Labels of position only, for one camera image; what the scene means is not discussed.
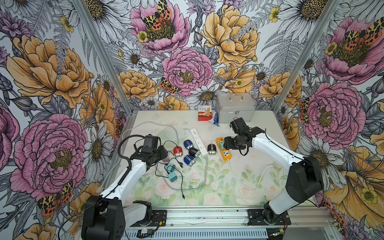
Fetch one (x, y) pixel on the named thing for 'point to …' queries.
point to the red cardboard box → (204, 113)
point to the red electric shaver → (178, 151)
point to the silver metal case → (231, 106)
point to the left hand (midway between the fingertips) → (163, 156)
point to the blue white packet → (215, 118)
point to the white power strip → (199, 141)
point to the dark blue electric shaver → (189, 160)
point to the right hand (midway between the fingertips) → (229, 148)
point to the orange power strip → (226, 154)
